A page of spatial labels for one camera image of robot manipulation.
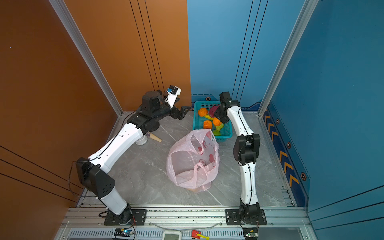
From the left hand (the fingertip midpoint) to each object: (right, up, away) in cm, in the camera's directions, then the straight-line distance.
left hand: (184, 101), depth 74 cm
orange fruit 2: (+19, -10, +22) cm, 31 cm away
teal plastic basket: (+7, -9, +38) cm, 40 cm away
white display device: (-5, -62, -7) cm, 63 cm away
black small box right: (+32, -63, -5) cm, 71 cm away
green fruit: (+20, -17, +26) cm, 37 cm away
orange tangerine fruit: (+14, -12, +31) cm, 36 cm away
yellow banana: (+15, -5, +41) cm, 44 cm away
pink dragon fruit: (+18, -1, +32) cm, 37 cm away
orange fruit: (+11, -2, +38) cm, 40 cm away
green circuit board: (-29, -64, -3) cm, 70 cm away
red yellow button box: (+7, -62, -6) cm, 63 cm away
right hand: (+19, -6, +25) cm, 32 cm away
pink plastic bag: (+4, -35, +19) cm, 40 cm away
